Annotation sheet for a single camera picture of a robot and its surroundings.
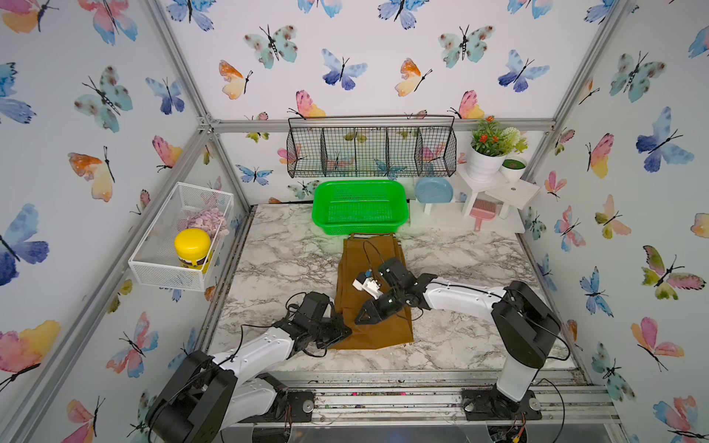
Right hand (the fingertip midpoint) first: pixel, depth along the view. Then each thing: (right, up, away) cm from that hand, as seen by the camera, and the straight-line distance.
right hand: (359, 317), depth 80 cm
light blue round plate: (+28, +41, +27) cm, 57 cm away
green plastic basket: (-1, +36, +42) cm, 56 cm away
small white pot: (+56, +48, +22) cm, 77 cm away
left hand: (-2, -5, +5) cm, 7 cm away
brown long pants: (0, +17, +14) cm, 22 cm away
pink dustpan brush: (+51, +34, +38) cm, 73 cm away
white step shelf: (+56, +38, +24) cm, 72 cm away
